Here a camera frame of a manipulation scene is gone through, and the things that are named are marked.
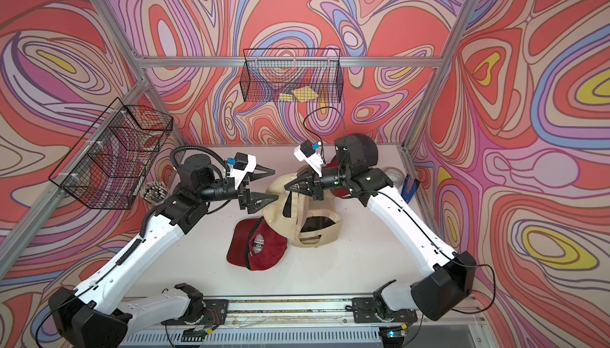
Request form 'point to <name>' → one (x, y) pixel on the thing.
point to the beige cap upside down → (318, 228)
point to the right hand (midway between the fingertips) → (288, 193)
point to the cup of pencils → (155, 192)
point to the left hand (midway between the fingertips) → (276, 186)
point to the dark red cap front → (256, 245)
